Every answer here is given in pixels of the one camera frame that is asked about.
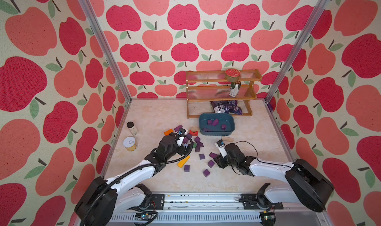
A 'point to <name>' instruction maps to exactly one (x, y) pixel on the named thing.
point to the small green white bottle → (234, 88)
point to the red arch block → (194, 134)
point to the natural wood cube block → (195, 129)
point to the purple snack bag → (226, 106)
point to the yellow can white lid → (129, 143)
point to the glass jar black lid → (130, 125)
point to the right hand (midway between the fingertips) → (218, 158)
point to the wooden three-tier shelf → (208, 92)
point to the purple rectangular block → (199, 144)
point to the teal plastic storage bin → (217, 124)
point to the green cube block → (195, 145)
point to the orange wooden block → (166, 133)
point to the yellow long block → (182, 162)
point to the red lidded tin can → (232, 75)
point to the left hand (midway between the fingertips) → (187, 140)
